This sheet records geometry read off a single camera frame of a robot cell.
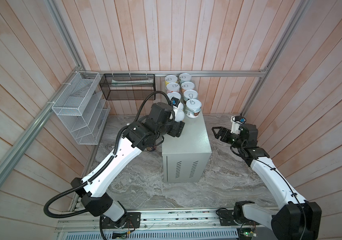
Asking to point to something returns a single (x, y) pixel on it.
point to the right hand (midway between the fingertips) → (217, 129)
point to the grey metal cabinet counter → (187, 159)
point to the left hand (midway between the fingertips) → (175, 123)
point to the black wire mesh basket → (127, 86)
